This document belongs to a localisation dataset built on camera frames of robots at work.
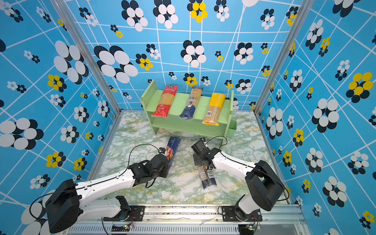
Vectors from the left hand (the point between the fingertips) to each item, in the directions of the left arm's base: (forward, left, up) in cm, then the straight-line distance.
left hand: (169, 166), depth 83 cm
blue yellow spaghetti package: (+21, -11, +24) cm, 34 cm away
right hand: (+7, -22, -1) cm, 23 cm away
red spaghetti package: (+29, +2, +23) cm, 38 cm away
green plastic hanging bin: (+24, -40, +4) cm, 47 cm away
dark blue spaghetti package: (+14, -1, +2) cm, 14 cm away
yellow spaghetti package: (+19, -24, +24) cm, 39 cm away
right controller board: (-29, -39, -6) cm, 49 cm away
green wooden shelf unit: (+13, -14, +21) cm, 29 cm away
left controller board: (-29, +19, -7) cm, 35 cm away
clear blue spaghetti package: (-4, -22, -5) cm, 23 cm away
